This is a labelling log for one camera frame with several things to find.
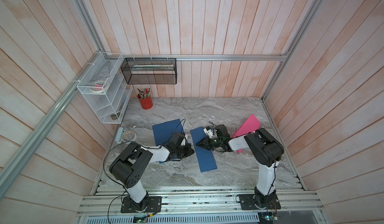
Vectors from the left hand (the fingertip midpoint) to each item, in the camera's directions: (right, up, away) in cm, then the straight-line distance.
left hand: (194, 153), depth 90 cm
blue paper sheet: (-22, +12, +10) cm, 27 cm away
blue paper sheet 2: (+6, -2, 0) cm, 7 cm away
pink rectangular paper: (+41, +17, +15) cm, 47 cm away
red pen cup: (-35, +36, +14) cm, 52 cm away
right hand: (+2, +5, +4) cm, 6 cm away
